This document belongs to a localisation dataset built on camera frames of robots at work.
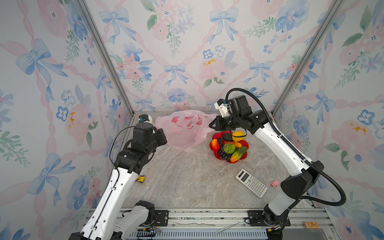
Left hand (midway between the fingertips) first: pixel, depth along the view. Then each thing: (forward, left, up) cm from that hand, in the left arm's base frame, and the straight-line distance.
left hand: (163, 130), depth 70 cm
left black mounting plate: (-31, +2, -30) cm, 44 cm away
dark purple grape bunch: (+2, -32, -27) cm, 42 cm away
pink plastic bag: (+21, -8, -25) cm, 34 cm away
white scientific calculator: (-15, -49, -30) cm, 59 cm away
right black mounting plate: (-31, -45, -30) cm, 62 cm away
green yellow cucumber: (0, -40, -23) cm, 46 cm away
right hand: (+5, -22, -1) cm, 22 cm away
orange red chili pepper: (+10, -43, -27) cm, 51 cm away
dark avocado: (+16, -37, -27) cm, 48 cm away
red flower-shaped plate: (+17, -29, -27) cm, 43 cm away
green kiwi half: (+3, -35, -20) cm, 41 cm away
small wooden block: (-34, -71, -30) cm, 84 cm away
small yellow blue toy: (-12, +16, -29) cm, 35 cm away
